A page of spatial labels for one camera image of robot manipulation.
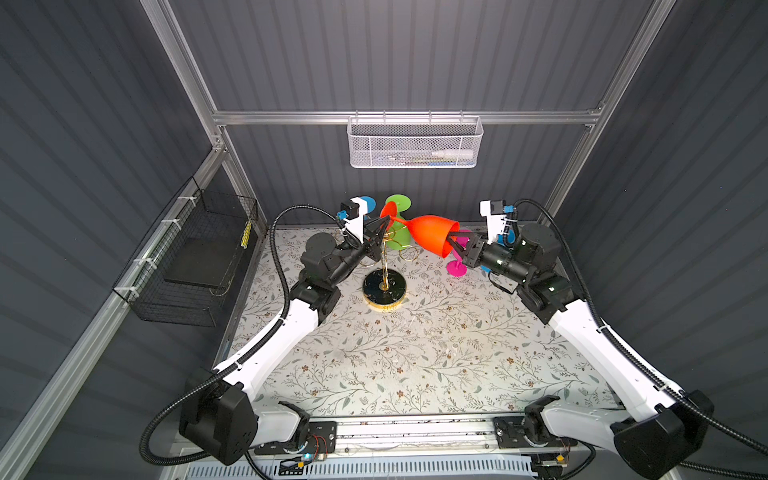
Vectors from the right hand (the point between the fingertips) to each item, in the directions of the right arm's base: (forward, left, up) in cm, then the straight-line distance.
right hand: (450, 238), depth 66 cm
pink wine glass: (+19, -9, -36) cm, 42 cm away
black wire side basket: (-4, +64, -7) cm, 65 cm away
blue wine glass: (+20, +19, -7) cm, 28 cm away
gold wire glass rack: (+9, +16, -34) cm, 39 cm away
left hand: (+5, +14, +3) cm, 15 cm away
